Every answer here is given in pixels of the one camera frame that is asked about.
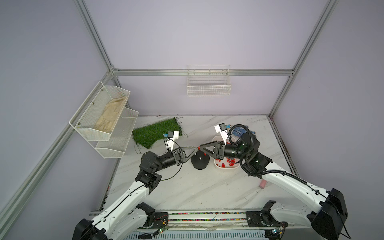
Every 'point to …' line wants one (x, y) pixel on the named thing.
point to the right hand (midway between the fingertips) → (202, 149)
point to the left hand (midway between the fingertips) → (197, 152)
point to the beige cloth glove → (106, 120)
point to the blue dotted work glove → (238, 131)
